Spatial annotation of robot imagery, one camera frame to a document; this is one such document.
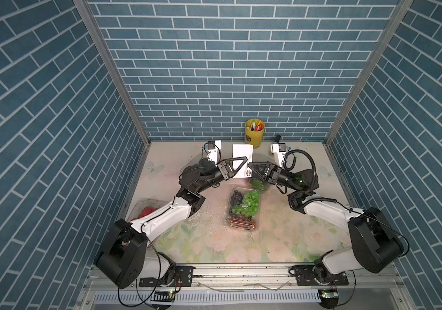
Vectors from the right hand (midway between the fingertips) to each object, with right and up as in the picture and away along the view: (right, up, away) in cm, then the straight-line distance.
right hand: (253, 171), depth 66 cm
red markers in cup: (+6, +24, +46) cm, 52 cm away
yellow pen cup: (+6, +19, +43) cm, 47 cm away
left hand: (0, +2, -2) cm, 3 cm away
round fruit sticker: (-1, -17, +19) cm, 25 cm away
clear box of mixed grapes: (-3, -22, +19) cm, 29 cm away
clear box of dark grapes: (+6, -8, +28) cm, 30 cm away
